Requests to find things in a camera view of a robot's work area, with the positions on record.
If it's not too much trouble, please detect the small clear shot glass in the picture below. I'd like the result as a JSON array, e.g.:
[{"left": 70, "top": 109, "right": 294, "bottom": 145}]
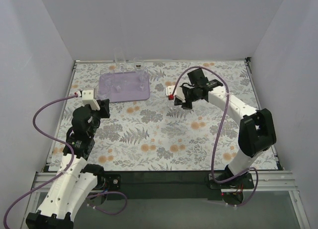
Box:
[{"left": 113, "top": 82, "right": 124, "bottom": 93}]

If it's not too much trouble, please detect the clear tall tumbler glass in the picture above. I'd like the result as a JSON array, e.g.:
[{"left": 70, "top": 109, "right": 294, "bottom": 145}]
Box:
[{"left": 167, "top": 100, "right": 179, "bottom": 115}]

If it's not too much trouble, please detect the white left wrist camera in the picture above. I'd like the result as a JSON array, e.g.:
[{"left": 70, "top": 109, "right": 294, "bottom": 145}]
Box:
[{"left": 75, "top": 88, "right": 100, "bottom": 111}]

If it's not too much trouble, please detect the clear champagne flute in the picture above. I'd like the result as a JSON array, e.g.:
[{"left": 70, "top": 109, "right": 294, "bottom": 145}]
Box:
[{"left": 133, "top": 57, "right": 147, "bottom": 91}]

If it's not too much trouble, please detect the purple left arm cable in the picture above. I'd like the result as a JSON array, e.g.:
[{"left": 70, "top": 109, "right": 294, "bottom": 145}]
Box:
[{"left": 3, "top": 93, "right": 129, "bottom": 229}]

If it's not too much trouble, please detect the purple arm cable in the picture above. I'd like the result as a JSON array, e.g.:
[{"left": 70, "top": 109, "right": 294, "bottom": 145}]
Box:
[
  {"left": 171, "top": 66, "right": 258, "bottom": 208},
  {"left": 3, "top": 93, "right": 129, "bottom": 229}
]

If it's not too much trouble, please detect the clear wine glass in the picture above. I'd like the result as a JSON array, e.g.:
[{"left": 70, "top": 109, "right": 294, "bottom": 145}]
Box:
[{"left": 138, "top": 68, "right": 149, "bottom": 91}]

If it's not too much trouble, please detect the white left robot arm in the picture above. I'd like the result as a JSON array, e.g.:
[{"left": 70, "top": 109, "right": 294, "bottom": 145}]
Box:
[{"left": 25, "top": 99, "right": 110, "bottom": 229}]

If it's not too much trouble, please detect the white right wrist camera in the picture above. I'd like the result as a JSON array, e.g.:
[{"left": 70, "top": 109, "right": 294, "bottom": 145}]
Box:
[{"left": 165, "top": 85, "right": 185, "bottom": 103}]

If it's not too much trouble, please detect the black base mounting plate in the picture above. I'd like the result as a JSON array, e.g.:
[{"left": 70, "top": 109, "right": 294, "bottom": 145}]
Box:
[{"left": 77, "top": 170, "right": 251, "bottom": 202}]

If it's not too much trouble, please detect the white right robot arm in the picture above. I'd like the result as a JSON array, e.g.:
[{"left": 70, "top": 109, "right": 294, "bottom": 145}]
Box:
[{"left": 166, "top": 66, "right": 277, "bottom": 185}]

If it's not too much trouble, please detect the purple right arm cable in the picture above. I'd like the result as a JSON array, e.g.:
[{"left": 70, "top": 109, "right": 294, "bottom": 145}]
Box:
[{"left": 171, "top": 66, "right": 258, "bottom": 208}]

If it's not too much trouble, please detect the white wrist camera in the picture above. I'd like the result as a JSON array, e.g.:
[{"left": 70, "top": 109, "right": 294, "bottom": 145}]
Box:
[
  {"left": 165, "top": 85, "right": 185, "bottom": 103},
  {"left": 75, "top": 88, "right": 100, "bottom": 111}
]

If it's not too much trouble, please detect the clear plain drinking glass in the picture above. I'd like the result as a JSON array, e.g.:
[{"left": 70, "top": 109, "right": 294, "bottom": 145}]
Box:
[{"left": 114, "top": 48, "right": 127, "bottom": 73}]

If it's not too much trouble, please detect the aluminium frame rail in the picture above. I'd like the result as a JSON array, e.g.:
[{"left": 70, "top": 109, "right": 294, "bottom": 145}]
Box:
[{"left": 31, "top": 170, "right": 299, "bottom": 192}]

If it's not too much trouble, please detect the lilac plastic tray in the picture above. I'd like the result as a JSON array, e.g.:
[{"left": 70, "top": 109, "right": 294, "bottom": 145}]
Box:
[{"left": 109, "top": 71, "right": 150, "bottom": 103}]

